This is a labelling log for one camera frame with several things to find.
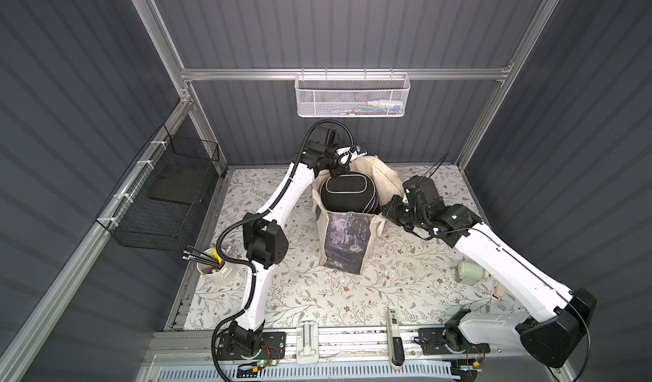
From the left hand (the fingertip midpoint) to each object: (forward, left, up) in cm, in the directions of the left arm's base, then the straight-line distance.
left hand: (351, 157), depth 88 cm
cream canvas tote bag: (-28, +3, -6) cm, 29 cm away
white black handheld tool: (-55, -10, -21) cm, 60 cm away
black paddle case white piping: (-12, 0, -5) cm, 13 cm away
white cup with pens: (-35, +42, -18) cm, 57 cm away
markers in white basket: (+18, -9, +8) cm, 22 cm away
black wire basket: (-20, +57, +1) cm, 61 cm away
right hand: (-21, -9, 0) cm, 23 cm away
